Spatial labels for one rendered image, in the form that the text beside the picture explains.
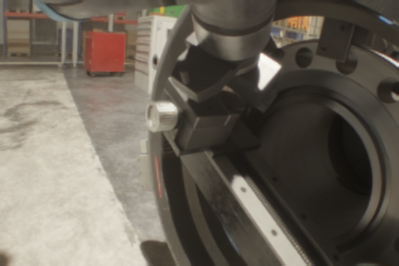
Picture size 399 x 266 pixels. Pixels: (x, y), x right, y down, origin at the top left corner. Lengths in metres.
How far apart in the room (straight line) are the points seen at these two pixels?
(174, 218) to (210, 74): 0.39
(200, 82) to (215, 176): 0.17
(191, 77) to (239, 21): 0.09
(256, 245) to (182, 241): 0.25
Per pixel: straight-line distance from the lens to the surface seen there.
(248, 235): 0.41
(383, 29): 0.36
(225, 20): 0.27
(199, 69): 0.32
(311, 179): 0.73
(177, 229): 0.63
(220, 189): 0.43
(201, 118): 0.37
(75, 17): 0.28
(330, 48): 0.45
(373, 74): 0.43
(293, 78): 0.49
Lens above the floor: 0.79
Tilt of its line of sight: 18 degrees down
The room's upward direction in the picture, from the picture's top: 7 degrees clockwise
